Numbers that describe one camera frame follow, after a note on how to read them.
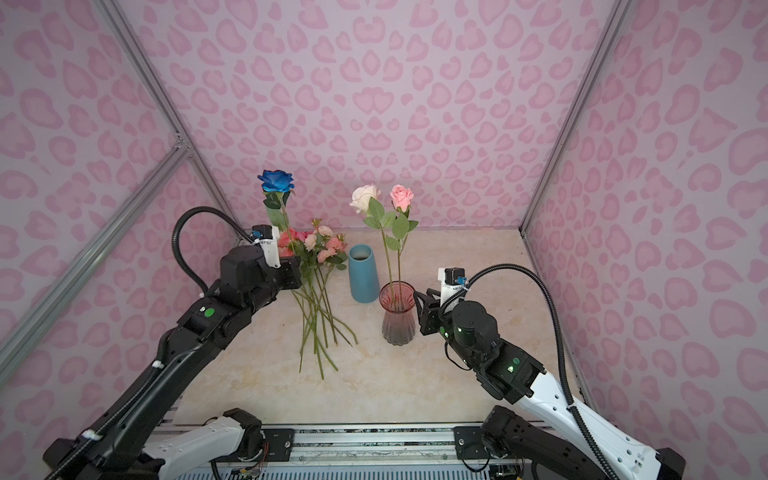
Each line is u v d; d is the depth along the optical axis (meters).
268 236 0.62
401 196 0.69
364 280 0.93
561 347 0.49
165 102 0.84
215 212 0.52
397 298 0.82
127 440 0.39
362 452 0.73
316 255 1.07
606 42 0.73
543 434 0.58
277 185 0.65
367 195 0.73
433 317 0.58
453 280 0.56
